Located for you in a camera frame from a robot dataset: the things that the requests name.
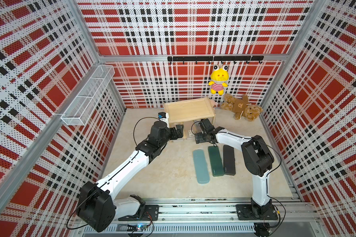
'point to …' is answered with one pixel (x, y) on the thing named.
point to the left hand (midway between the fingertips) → (178, 126)
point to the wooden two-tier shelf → (186, 112)
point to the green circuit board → (141, 227)
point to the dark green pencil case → (216, 161)
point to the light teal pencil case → (201, 166)
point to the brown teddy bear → (241, 107)
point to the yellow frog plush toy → (219, 77)
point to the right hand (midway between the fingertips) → (205, 135)
